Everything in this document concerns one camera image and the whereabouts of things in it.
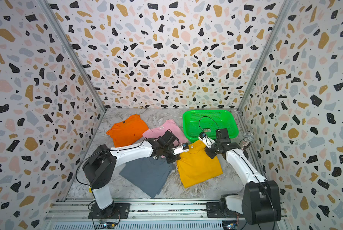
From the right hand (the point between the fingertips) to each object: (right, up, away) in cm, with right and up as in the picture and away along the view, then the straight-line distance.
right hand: (208, 146), depth 88 cm
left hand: (-17, -5, -1) cm, 18 cm away
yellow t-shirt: (-8, -12, +1) cm, 14 cm away
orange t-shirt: (-56, +8, +19) cm, 60 cm away
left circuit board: (-53, -36, -17) cm, 67 cm away
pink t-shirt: (-37, +7, +19) cm, 42 cm away
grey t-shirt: (-36, -16, -3) cm, 39 cm away
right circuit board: (+7, -36, -16) cm, 40 cm away
